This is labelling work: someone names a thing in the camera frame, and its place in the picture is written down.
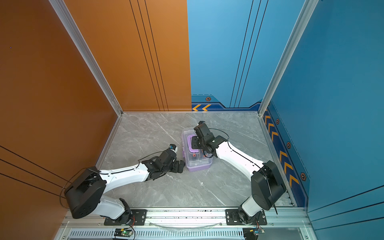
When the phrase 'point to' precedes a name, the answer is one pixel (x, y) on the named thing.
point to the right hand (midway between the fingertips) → (192, 141)
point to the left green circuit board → (122, 232)
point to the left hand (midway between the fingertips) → (179, 161)
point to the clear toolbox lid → (194, 157)
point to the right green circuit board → (252, 233)
